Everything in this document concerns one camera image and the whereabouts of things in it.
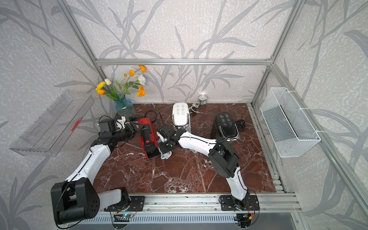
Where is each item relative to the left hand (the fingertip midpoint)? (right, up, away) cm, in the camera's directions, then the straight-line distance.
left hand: (142, 127), depth 82 cm
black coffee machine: (+48, 0, -5) cm, 49 cm away
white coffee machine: (+23, +6, 0) cm, 23 cm away
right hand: (+10, -13, +3) cm, 17 cm away
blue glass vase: (-19, +12, +20) cm, 30 cm away
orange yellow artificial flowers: (-15, +30, +15) cm, 37 cm away
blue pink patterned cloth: (+11, -6, -3) cm, 13 cm away
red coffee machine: (+5, -6, -4) cm, 9 cm away
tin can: (+38, +19, +34) cm, 54 cm away
